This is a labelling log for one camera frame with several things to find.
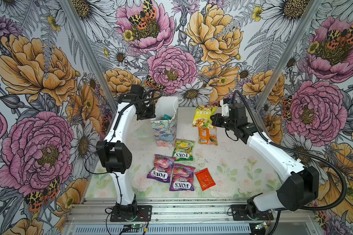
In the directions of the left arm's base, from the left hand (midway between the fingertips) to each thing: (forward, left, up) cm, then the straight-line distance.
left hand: (154, 119), depth 85 cm
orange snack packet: (+2, -34, -20) cm, 39 cm away
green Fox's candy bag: (-9, -17, -19) cm, 27 cm away
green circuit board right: (-49, -53, -22) cm, 76 cm away
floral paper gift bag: (-4, -7, +2) cm, 8 cm away
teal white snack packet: (+15, -5, -13) cm, 20 cm away
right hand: (-3, -31, +3) cm, 31 cm away
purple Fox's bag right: (-27, -16, -19) cm, 37 cm away
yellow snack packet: (+1, -28, +2) cm, 28 cm away
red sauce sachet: (-27, -29, -22) cm, 45 cm away
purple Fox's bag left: (-21, -4, -20) cm, 29 cm away
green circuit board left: (-48, +7, -22) cm, 53 cm away
